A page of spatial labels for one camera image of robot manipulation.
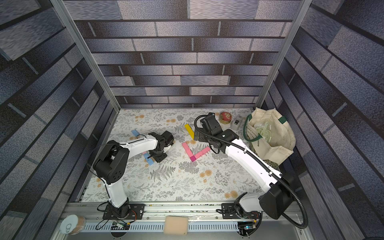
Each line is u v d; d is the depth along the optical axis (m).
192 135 1.04
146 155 0.78
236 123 1.06
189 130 1.06
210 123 0.57
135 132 1.06
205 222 0.71
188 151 0.95
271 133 0.96
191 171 0.88
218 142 0.52
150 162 0.90
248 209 0.60
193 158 0.92
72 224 0.66
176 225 0.71
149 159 0.90
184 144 0.99
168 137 0.79
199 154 0.94
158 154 0.81
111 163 0.49
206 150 0.95
